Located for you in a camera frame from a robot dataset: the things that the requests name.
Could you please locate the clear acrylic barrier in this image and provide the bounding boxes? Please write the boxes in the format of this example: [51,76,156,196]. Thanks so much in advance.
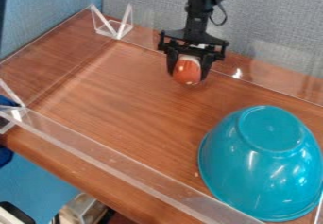
[16,108,264,224]
[122,23,323,109]

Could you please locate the blue plastic bowl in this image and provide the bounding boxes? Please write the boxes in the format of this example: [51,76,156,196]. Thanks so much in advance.
[198,105,323,222]

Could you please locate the dark blue foreground post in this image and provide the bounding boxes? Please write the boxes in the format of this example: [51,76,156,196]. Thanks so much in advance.
[0,95,20,168]

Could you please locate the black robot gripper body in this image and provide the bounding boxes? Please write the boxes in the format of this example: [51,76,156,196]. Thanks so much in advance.
[158,29,230,60]

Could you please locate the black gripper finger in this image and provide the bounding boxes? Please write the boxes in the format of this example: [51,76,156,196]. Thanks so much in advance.
[200,54,216,80]
[167,47,179,75]

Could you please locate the grey metal table leg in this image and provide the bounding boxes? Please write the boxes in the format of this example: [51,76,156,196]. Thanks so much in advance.
[59,193,107,224]

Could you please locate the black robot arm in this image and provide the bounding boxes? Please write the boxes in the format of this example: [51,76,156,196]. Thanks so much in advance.
[158,0,230,81]

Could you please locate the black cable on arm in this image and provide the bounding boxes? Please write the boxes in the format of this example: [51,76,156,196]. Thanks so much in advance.
[208,2,230,27]

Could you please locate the black white object bottom left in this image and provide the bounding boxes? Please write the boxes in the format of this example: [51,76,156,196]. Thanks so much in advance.
[0,201,35,224]

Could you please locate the clear acrylic left bracket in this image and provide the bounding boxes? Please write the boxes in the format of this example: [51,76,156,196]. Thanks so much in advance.
[0,78,25,133]

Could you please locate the clear acrylic back barrier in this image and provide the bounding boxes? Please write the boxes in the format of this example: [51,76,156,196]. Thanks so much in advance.
[122,23,323,109]

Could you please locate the clear acrylic front barrier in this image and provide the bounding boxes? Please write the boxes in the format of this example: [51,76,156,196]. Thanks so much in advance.
[16,108,264,224]

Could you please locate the clear acrylic corner bracket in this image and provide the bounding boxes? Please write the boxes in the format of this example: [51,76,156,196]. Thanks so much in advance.
[90,5,134,40]

